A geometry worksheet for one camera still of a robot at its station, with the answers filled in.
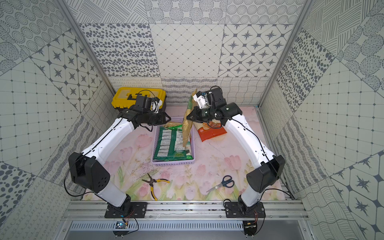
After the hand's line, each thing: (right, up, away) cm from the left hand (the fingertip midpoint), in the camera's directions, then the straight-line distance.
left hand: (167, 116), depth 82 cm
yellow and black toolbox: (-38, +15, +22) cm, 46 cm away
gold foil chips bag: (+12, -5, -13) cm, 18 cm away
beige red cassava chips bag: (+26, -9, +22) cm, 35 cm away
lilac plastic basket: (+2, -27, +4) cm, 28 cm away
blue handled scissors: (+34, -38, +2) cm, 51 cm away
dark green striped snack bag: (-1, -18, +8) cm, 20 cm away
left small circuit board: (-21, -54, -11) cm, 58 cm away
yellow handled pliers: (-9, -38, +1) cm, 39 cm away
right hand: (+12, -2, -10) cm, 16 cm away
